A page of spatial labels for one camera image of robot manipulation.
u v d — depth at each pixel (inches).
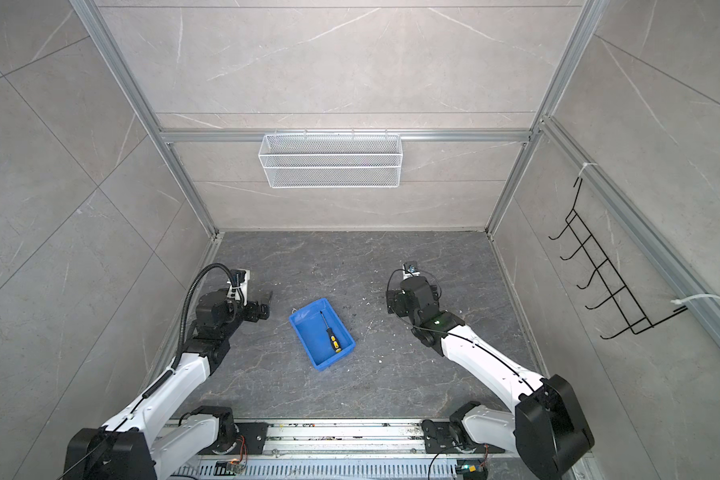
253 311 29.5
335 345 34.5
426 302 24.6
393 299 29.6
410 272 28.1
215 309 24.7
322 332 36.0
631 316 24.0
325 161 39.7
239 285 27.6
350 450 28.7
